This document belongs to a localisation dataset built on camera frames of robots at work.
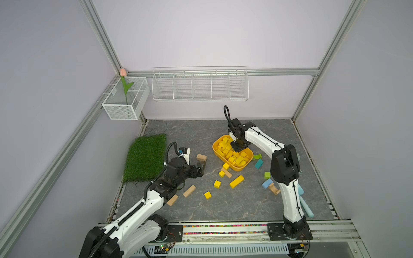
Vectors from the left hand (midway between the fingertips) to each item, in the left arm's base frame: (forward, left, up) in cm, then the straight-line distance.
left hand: (198, 163), depth 81 cm
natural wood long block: (-8, +6, -15) cm, 18 cm away
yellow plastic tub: (+6, -15, -10) cm, 19 cm away
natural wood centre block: (+1, -16, -14) cm, 21 cm away
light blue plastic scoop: (-22, -52, -13) cm, 58 cm away
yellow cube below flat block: (-7, -10, -13) cm, 17 cm away
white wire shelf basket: (+47, -4, +15) cm, 50 cm away
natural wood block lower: (-13, +14, -13) cm, 23 cm away
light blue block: (-8, -37, -12) cm, 39 cm away
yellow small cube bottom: (-11, -4, -14) cm, 19 cm away
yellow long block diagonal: (-5, -21, -15) cm, 26 cm away
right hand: (+15, -25, -8) cm, 30 cm away
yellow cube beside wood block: (+4, -16, -12) cm, 20 cm away
